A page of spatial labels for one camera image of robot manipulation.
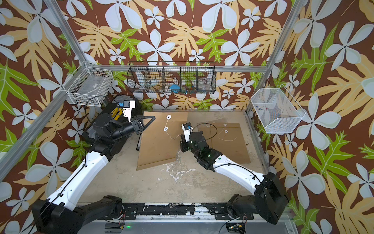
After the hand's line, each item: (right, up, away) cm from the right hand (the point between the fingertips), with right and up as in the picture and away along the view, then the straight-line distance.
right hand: (180, 135), depth 79 cm
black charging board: (-30, -9, +18) cm, 36 cm away
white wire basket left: (-55, +30, +6) cm, 63 cm away
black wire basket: (-2, +38, +17) cm, 42 cm away
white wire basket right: (+57, +15, +5) cm, 59 cm away
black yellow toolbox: (-47, +16, +16) cm, 52 cm away
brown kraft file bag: (-9, -2, -14) cm, 16 cm away
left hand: (-11, +9, -16) cm, 21 cm away
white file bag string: (-7, +4, -9) cm, 12 cm away
